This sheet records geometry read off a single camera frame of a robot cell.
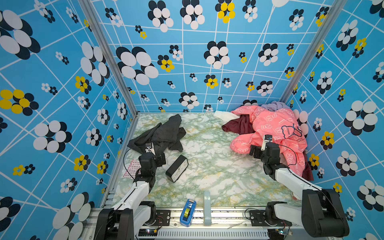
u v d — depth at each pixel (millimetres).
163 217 732
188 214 705
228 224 728
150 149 747
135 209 498
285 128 889
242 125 1052
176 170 806
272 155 679
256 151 812
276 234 694
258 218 722
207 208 754
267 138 774
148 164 657
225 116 1162
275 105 1058
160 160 806
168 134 966
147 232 722
